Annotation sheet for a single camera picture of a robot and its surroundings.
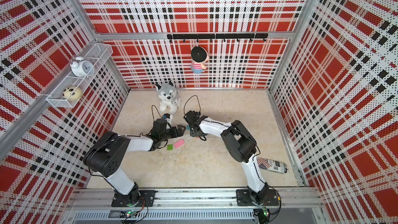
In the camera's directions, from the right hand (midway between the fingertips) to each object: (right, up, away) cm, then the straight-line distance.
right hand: (200, 131), depth 97 cm
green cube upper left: (-17, -9, -6) cm, 20 cm away
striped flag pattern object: (+39, -15, -17) cm, 45 cm away
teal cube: (-6, +3, -8) cm, 11 cm away
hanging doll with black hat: (0, +45, -5) cm, 46 cm away
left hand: (-11, +2, 0) cm, 11 cm away
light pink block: (-13, -7, -4) cm, 15 cm away
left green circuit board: (-30, -33, -28) cm, 52 cm away
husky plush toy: (-19, +19, -1) cm, 27 cm away
